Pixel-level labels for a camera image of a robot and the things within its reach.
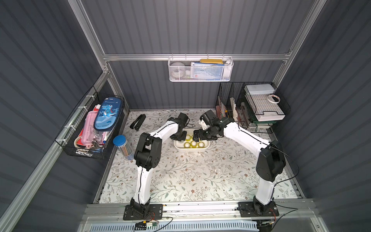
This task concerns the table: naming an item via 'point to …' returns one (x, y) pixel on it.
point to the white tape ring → (274, 102)
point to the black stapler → (138, 122)
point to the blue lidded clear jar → (121, 143)
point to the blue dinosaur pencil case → (108, 114)
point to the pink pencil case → (88, 138)
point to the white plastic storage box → (180, 145)
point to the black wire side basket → (68, 136)
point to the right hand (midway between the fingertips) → (202, 136)
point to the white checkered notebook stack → (265, 110)
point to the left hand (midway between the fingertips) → (181, 138)
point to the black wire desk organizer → (233, 101)
